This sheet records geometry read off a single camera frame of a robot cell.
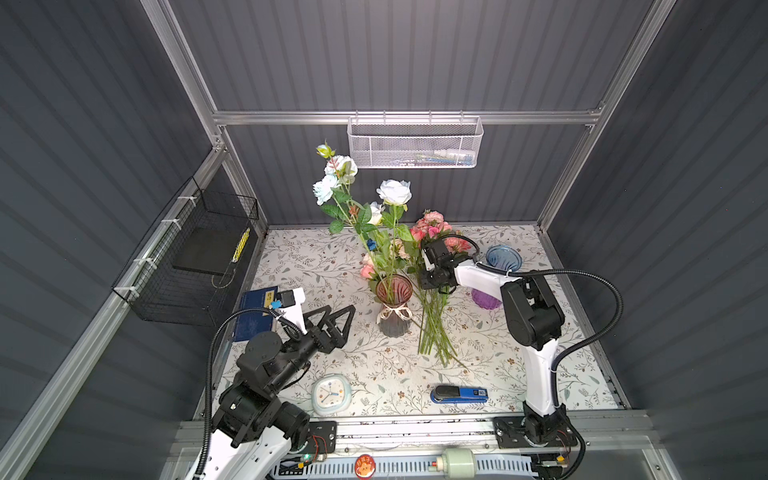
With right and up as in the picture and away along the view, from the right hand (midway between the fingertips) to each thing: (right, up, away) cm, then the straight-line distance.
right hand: (428, 280), depth 102 cm
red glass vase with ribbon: (-12, -9, -22) cm, 26 cm away
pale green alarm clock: (-28, -28, -25) cm, 47 cm away
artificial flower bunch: (+1, -15, -11) cm, 19 cm away
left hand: (-23, -3, -38) cm, 45 cm away
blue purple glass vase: (+21, +8, -15) cm, 27 cm away
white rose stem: (-17, +13, -27) cm, 34 cm away
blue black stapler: (+3, -28, -24) cm, 37 cm away
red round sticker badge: (-19, -41, -33) cm, 56 cm away
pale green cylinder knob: (+1, -36, -39) cm, 53 cm away
